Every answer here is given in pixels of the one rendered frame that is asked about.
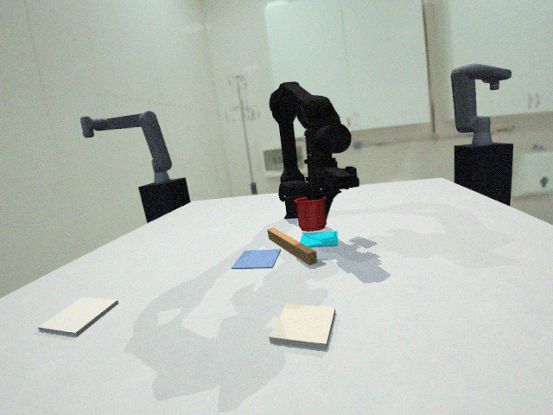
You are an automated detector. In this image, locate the red cup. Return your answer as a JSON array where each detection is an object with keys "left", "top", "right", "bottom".
[{"left": 294, "top": 196, "right": 327, "bottom": 232}]

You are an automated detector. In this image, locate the tan wooden bar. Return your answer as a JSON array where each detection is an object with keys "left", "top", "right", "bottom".
[{"left": 267, "top": 227, "right": 318, "bottom": 265}]

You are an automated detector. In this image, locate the cream flat square pad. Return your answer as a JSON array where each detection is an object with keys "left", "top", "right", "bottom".
[{"left": 269, "top": 304, "right": 335, "bottom": 350}]

